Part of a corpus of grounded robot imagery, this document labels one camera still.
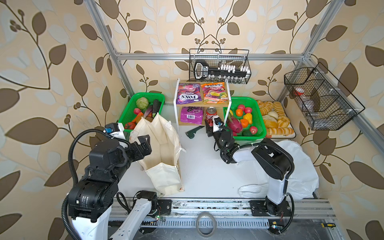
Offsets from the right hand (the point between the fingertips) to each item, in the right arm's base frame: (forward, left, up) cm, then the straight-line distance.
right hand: (211, 119), depth 87 cm
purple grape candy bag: (+1, +11, +4) cm, 12 cm away
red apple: (+1, -29, -14) cm, 32 cm away
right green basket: (+19, -30, -14) cm, 38 cm away
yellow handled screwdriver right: (-51, -52, -18) cm, 75 cm away
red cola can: (-1, +1, +8) cm, 8 cm away
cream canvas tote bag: (-30, +24, +9) cm, 39 cm away
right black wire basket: (-4, -55, +16) cm, 57 cm away
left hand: (-25, +31, +20) cm, 44 cm away
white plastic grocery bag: (-34, -46, -13) cm, 58 cm away
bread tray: (+7, -49, -15) cm, 52 cm away
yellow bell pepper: (+12, -28, -12) cm, 33 cm away
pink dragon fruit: (+5, -16, -11) cm, 20 cm away
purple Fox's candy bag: (+5, +13, +17) cm, 22 cm away
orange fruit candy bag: (+4, -1, +17) cm, 17 cm away
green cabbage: (+27, +50, -10) cm, 57 cm away
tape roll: (-45, +3, -20) cm, 50 cm away
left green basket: (+18, +59, -13) cm, 63 cm away
